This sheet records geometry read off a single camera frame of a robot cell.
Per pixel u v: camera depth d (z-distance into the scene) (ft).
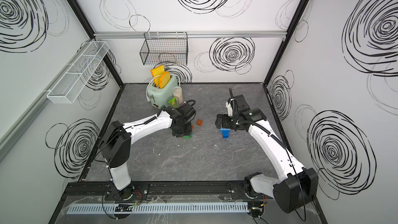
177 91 3.42
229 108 2.36
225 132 3.04
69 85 2.41
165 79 3.09
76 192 2.45
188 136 2.85
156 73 3.22
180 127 2.41
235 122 1.86
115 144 1.53
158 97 3.15
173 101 3.35
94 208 2.53
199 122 3.17
